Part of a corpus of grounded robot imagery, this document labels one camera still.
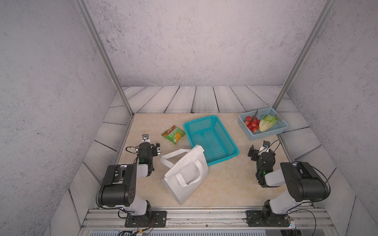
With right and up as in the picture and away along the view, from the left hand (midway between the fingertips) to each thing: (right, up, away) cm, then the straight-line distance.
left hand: (150, 143), depth 94 cm
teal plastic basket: (+38, +5, +15) cm, 42 cm away
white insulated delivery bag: (+25, -10, -25) cm, 36 cm away
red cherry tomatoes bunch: (+70, +13, +13) cm, 72 cm away
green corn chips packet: (+14, +5, +10) cm, 18 cm away
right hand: (+69, -1, -3) cm, 69 cm away
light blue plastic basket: (+91, +12, +13) cm, 92 cm away
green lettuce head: (+81, +14, +13) cm, 83 cm away
